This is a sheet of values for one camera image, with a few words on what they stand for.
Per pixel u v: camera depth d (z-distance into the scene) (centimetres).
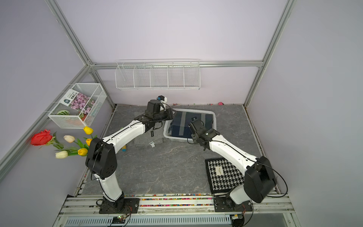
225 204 73
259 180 42
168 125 96
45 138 59
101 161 48
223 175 79
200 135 62
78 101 75
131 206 74
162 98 80
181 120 102
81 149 62
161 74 99
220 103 124
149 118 69
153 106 68
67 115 72
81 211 75
